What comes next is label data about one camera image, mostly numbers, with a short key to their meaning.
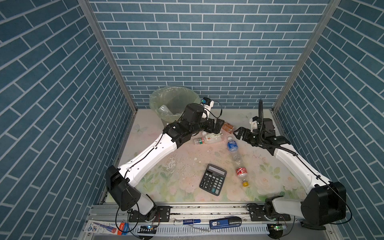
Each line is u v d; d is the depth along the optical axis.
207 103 0.61
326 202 0.41
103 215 0.76
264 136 0.63
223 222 0.68
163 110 0.89
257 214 0.74
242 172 0.82
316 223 0.41
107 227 0.69
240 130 0.75
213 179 0.83
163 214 0.74
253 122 0.77
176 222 0.71
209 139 0.96
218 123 0.62
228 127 1.03
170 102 1.00
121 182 0.39
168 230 0.77
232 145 0.94
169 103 1.00
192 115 0.51
